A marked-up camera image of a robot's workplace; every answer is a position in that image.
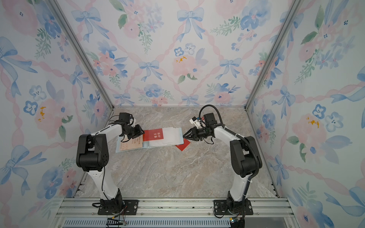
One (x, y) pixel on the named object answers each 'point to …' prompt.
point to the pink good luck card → (127, 143)
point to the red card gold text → (153, 134)
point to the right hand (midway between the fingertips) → (186, 136)
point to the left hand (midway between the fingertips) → (143, 131)
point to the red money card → (183, 147)
